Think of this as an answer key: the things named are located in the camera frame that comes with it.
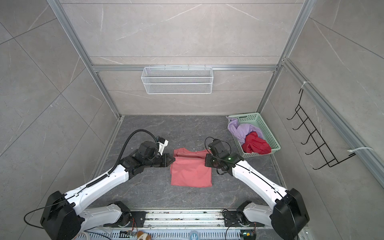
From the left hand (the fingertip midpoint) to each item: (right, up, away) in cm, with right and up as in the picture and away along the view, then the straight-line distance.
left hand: (175, 156), depth 78 cm
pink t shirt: (+7, -8, +5) cm, 12 cm away
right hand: (+18, -2, +5) cm, 18 cm away
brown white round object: (-14, -35, -11) cm, 39 cm away
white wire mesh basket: (-2, +48, +22) cm, 53 cm away
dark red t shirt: (+45, +6, +8) cm, 46 cm away
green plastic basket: (+57, +22, +36) cm, 71 cm away
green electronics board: (+36, -36, -8) cm, 52 cm away
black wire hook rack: (+65, +2, -20) cm, 68 cm away
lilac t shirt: (+40, +13, +17) cm, 45 cm away
